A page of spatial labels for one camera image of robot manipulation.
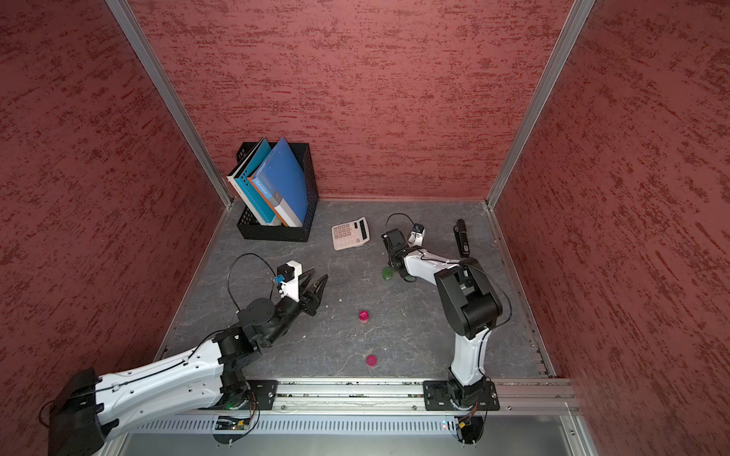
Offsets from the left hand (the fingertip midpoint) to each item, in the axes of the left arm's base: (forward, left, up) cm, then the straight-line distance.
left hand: (320, 278), depth 73 cm
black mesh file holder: (+28, +31, -14) cm, 45 cm away
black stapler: (+31, -48, -19) cm, 60 cm away
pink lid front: (-15, -14, -21) cm, 29 cm away
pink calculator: (+29, -5, -19) cm, 35 cm away
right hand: (+19, -29, -18) cm, 39 cm away
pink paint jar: (-2, -11, -20) cm, 23 cm away
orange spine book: (+30, +20, 0) cm, 36 cm away
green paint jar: (+14, -19, -21) cm, 31 cm away
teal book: (+37, +27, +9) cm, 47 cm away
